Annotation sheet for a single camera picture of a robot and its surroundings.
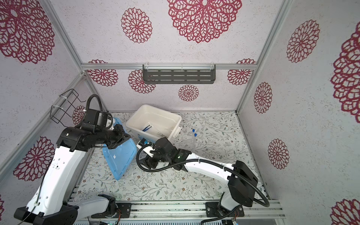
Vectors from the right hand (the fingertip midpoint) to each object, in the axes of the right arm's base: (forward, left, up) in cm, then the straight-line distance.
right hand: (141, 154), depth 71 cm
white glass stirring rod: (+34, +2, -22) cm, 41 cm away
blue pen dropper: (+34, +8, -22) cm, 41 cm away
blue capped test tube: (+19, -27, -9) cm, 34 cm away
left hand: (+4, +4, +9) cm, 10 cm away
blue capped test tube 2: (+18, -29, -8) cm, 35 cm away
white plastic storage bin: (+31, -9, -12) cm, 34 cm away
